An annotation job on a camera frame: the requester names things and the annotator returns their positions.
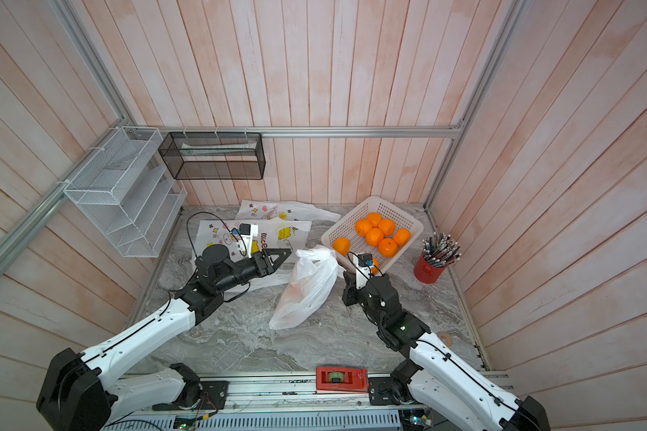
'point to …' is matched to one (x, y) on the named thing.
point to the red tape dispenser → (341, 379)
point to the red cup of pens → (439, 250)
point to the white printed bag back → (255, 210)
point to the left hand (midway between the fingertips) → (288, 257)
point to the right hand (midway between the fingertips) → (344, 271)
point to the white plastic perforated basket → (346, 228)
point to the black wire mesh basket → (214, 155)
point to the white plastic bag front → (315, 272)
